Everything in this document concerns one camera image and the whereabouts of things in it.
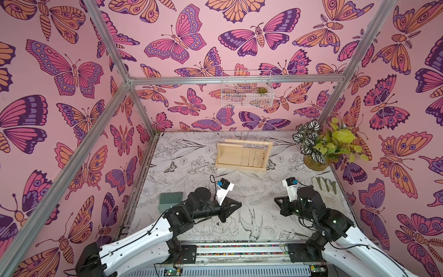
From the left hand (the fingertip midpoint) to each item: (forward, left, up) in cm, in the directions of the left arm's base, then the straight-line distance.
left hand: (241, 205), depth 68 cm
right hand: (+6, -16, -7) cm, 18 cm away
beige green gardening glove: (+14, -49, -20) cm, 55 cm away
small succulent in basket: (+58, -13, +15) cm, 61 cm away
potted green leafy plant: (+28, -39, +2) cm, 48 cm away
